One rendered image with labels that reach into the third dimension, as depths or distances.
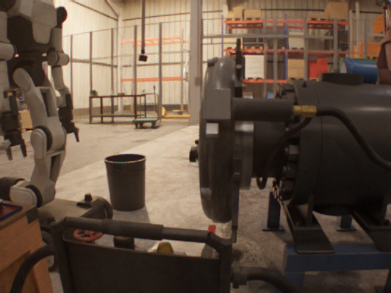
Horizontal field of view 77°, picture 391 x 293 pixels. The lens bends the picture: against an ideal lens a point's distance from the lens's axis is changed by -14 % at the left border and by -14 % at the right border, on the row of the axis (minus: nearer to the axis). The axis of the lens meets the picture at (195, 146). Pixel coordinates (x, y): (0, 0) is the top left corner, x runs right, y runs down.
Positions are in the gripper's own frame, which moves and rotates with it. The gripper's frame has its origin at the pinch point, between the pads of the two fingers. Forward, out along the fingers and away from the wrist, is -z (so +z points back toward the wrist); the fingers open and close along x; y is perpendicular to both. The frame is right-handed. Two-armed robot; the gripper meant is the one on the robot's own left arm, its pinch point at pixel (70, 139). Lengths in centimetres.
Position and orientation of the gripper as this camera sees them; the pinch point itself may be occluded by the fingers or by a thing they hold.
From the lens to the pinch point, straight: 179.0
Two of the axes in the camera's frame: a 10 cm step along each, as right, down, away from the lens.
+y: 2.1, -1.7, 9.6
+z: -1.9, -9.7, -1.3
